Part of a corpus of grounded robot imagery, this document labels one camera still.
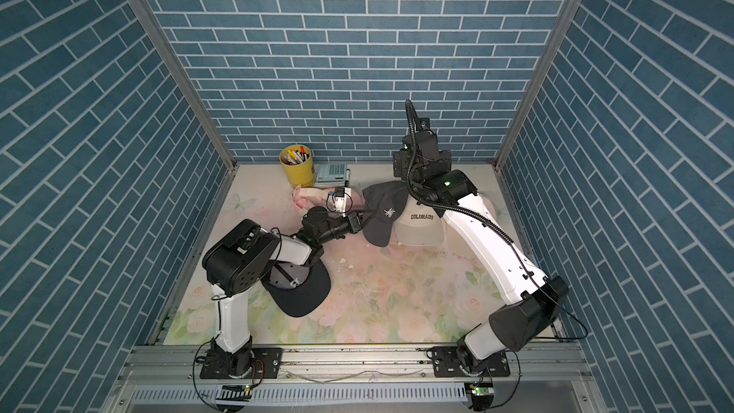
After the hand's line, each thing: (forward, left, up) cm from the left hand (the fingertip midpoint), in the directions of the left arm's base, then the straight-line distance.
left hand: (381, 217), depth 87 cm
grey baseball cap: (+4, -1, +2) cm, 5 cm away
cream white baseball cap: (+4, -14, -11) cm, 18 cm away
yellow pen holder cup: (+28, +32, -4) cm, 42 cm away
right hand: (+5, -11, +21) cm, 24 cm away
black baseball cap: (-18, +25, -14) cm, 34 cm away
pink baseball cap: (+14, +27, -9) cm, 32 cm away
